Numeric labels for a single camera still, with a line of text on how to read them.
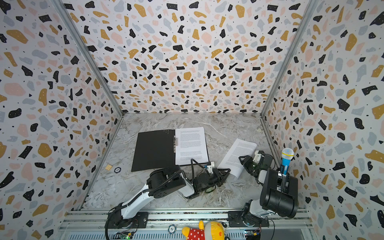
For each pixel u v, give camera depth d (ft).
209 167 2.88
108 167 2.97
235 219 2.41
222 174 2.67
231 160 3.10
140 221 2.41
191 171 2.58
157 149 3.35
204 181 2.36
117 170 2.97
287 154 2.26
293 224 2.50
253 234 2.35
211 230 2.14
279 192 1.52
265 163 2.43
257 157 2.83
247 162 2.74
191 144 3.40
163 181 1.87
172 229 2.35
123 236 2.32
